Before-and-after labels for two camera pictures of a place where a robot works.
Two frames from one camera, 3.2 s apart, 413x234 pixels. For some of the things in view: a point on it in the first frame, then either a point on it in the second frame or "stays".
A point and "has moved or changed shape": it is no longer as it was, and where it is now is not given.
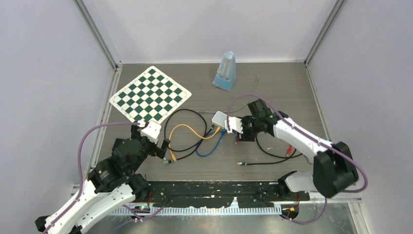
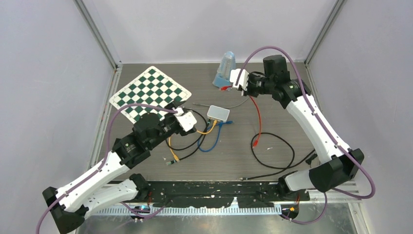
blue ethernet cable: [224, 130] has moved or changed shape
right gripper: [245, 136] -> [248, 92]
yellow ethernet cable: [173, 157] has moved or changed shape
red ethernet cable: [289, 150] has moved or changed shape
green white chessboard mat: [153, 96] stays
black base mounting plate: [216, 193] stays
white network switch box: [218, 119] has moved or changed shape
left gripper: [157, 150] -> [175, 104]
